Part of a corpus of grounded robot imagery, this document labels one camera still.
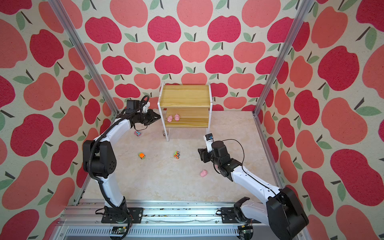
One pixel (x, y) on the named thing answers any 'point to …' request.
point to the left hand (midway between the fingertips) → (163, 117)
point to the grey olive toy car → (164, 133)
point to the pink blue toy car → (137, 133)
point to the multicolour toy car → (176, 155)
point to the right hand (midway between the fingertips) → (206, 147)
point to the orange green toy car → (141, 155)
